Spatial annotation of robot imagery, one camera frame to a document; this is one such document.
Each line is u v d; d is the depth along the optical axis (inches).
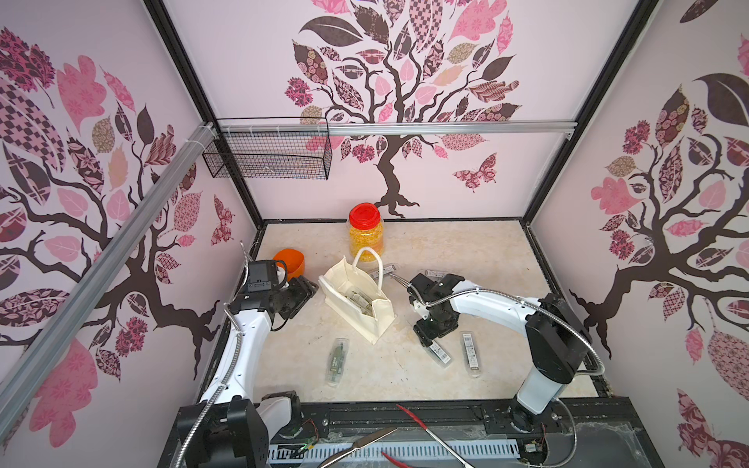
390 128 36.3
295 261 41.6
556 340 17.9
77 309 19.0
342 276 36.5
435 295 25.2
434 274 27.9
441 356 32.8
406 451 27.5
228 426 15.1
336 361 32.6
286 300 27.4
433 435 27.8
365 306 36.4
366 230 39.5
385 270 40.7
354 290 38.5
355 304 29.5
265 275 24.4
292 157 31.8
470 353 32.8
